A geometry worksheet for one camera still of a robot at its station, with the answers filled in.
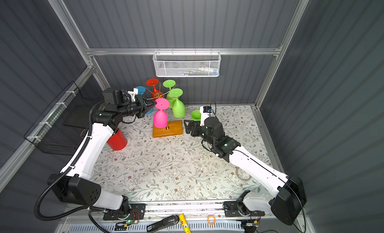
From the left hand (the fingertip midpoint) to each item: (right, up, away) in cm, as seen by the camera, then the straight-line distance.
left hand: (156, 101), depth 71 cm
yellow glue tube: (+14, -58, -2) cm, 59 cm away
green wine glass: (+19, -6, +28) cm, 35 cm away
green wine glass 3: (+9, -2, +14) cm, 17 cm away
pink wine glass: (0, -8, +7) cm, 11 cm away
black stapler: (+7, -55, -4) cm, 56 cm away
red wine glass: (-3, +5, +12) cm, 13 cm away
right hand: (+16, -10, +2) cm, 19 cm away
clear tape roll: (+46, -41, +14) cm, 63 cm away
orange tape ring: (+25, -58, 0) cm, 64 cm away
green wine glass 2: (+4, +12, +16) cm, 20 cm away
